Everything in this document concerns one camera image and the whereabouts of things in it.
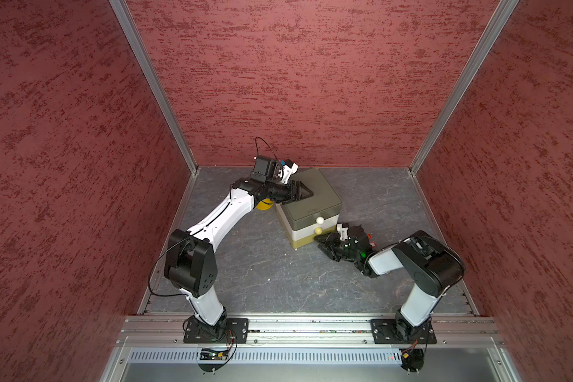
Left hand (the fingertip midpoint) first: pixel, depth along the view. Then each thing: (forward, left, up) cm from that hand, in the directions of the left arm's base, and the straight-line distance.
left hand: (305, 200), depth 80 cm
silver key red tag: (-5, -28, -22) cm, 36 cm away
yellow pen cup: (+16, +18, -25) cm, 35 cm away
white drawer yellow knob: (-5, -3, -12) cm, 13 cm away
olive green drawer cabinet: (+3, -8, -3) cm, 9 cm away
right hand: (-7, -5, -19) cm, 21 cm away
